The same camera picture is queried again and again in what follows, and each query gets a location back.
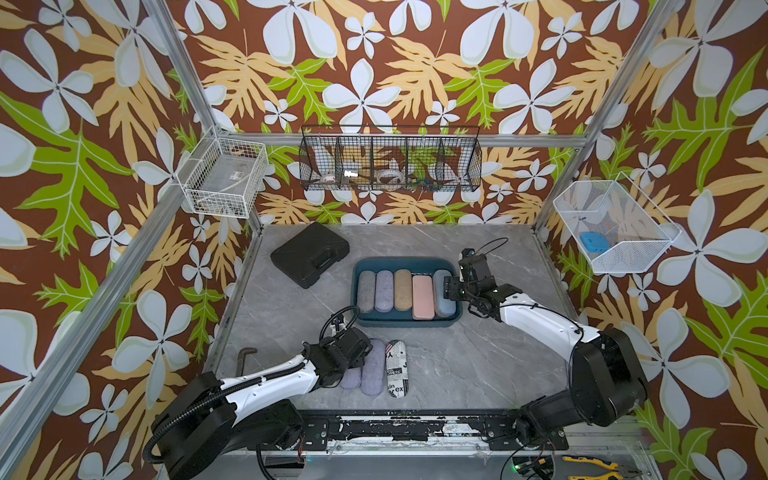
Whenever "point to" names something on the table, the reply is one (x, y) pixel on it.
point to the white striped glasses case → (397, 369)
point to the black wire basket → (429, 158)
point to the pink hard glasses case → (423, 307)
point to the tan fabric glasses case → (403, 289)
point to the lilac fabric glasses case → (384, 291)
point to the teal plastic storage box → (395, 319)
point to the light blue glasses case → (443, 306)
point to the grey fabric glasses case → (366, 291)
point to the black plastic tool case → (304, 254)
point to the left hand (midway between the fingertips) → (356, 346)
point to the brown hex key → (241, 359)
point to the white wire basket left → (222, 175)
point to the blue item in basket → (595, 242)
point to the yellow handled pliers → (617, 474)
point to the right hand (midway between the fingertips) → (452, 282)
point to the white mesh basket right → (618, 229)
